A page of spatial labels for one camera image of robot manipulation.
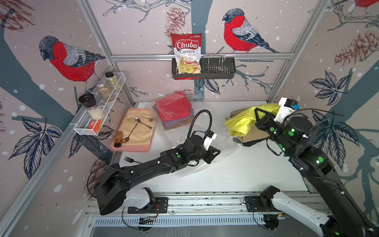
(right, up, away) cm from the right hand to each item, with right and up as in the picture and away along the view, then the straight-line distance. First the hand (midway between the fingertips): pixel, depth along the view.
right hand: (254, 107), depth 59 cm
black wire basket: (-12, +31, +48) cm, 58 cm away
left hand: (-11, -21, +13) cm, 27 cm away
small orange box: (-69, -8, +4) cm, 70 cm away
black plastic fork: (-65, -32, +31) cm, 78 cm away
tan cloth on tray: (-66, -12, +47) cm, 82 cm away
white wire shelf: (-77, -8, +7) cm, 78 cm away
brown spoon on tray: (-71, -20, +38) cm, 83 cm away
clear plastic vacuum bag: (-40, -17, +44) cm, 62 cm away
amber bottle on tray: (-75, -19, +36) cm, 85 cm away
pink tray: (-55, -25, +35) cm, 70 cm away
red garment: (-39, +3, +46) cm, 60 cm away
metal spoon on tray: (-68, -7, +50) cm, 85 cm away
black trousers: (+9, -22, +33) cm, 41 cm away
